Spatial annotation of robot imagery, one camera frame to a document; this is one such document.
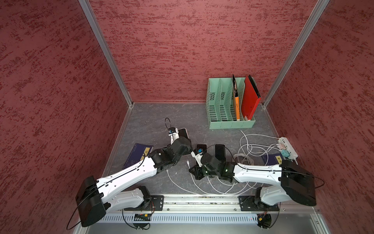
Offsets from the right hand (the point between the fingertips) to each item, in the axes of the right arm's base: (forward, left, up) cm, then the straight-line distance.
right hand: (190, 174), depth 78 cm
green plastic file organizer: (+57, -27, -3) cm, 64 cm away
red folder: (+43, -41, +15) cm, 62 cm away
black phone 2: (+19, -9, -6) cm, 22 cm away
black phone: (+18, +3, +15) cm, 24 cm away
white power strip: (+17, -65, -5) cm, 67 cm away
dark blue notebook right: (+10, -53, -7) cm, 54 cm away
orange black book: (+36, -29, +20) cm, 50 cm away
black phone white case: (+14, -19, -4) cm, 24 cm away
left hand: (+12, +2, +10) cm, 16 cm away
